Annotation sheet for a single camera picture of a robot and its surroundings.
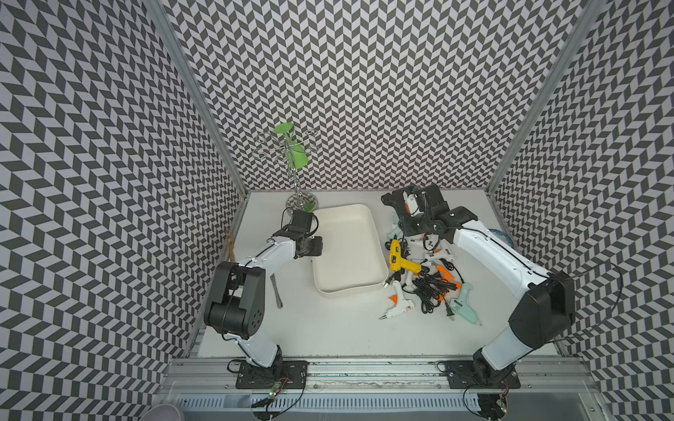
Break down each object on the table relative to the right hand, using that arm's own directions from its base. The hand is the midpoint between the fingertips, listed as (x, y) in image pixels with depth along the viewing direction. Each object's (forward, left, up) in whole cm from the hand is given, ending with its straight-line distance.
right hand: (407, 225), depth 84 cm
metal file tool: (-17, +43, -17) cm, 49 cm away
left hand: (0, +31, -12) cm, 34 cm away
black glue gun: (+7, +3, +5) cm, 9 cm away
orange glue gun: (-10, -15, -17) cm, 25 cm away
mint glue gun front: (-20, -18, -17) cm, 32 cm away
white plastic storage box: (-4, +18, -12) cm, 22 cm away
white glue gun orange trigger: (-3, -14, -14) cm, 19 cm away
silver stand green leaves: (+28, +40, +10) cm, 50 cm away
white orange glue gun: (-20, +2, -17) cm, 26 cm away
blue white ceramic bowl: (+5, -39, -15) cm, 42 cm away
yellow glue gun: (-8, +3, -9) cm, 13 cm away
